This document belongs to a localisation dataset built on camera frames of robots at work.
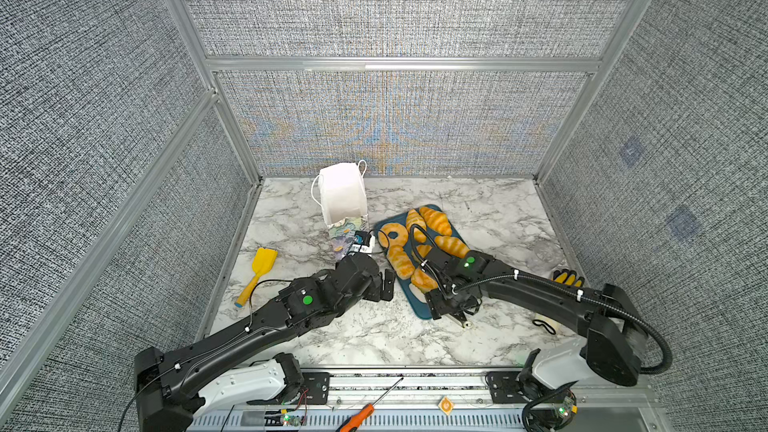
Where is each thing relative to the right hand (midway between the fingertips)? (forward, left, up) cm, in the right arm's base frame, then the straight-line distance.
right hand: (442, 307), depth 80 cm
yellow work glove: (+11, -40, -4) cm, 42 cm away
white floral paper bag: (+33, +29, +11) cm, 45 cm away
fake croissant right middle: (+21, -6, -2) cm, 22 cm away
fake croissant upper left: (+31, +5, 0) cm, 32 cm away
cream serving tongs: (-8, -4, +9) cm, 12 cm away
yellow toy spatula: (+17, +55, -6) cm, 58 cm away
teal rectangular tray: (+26, +7, -6) cm, 27 cm away
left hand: (+3, +16, +14) cm, 21 cm away
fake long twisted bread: (+14, +11, -1) cm, 18 cm away
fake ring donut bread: (+25, +11, -5) cm, 27 cm away
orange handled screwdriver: (-25, +23, -5) cm, 34 cm away
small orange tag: (-21, +1, -5) cm, 22 cm away
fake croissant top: (+30, -2, -1) cm, 30 cm away
